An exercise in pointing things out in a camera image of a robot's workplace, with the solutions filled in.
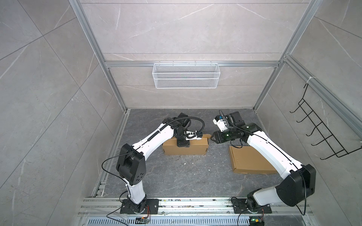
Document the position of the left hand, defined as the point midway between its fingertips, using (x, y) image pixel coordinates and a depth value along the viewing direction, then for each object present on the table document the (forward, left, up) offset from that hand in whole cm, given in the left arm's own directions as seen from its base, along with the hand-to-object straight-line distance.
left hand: (186, 137), depth 85 cm
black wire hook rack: (-15, -65, +18) cm, 69 cm away
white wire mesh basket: (+43, -1, +15) cm, 46 cm away
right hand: (-2, -16, +4) cm, 17 cm away
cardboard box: (-7, -6, 0) cm, 9 cm away
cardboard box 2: (-12, -36, -9) cm, 39 cm away
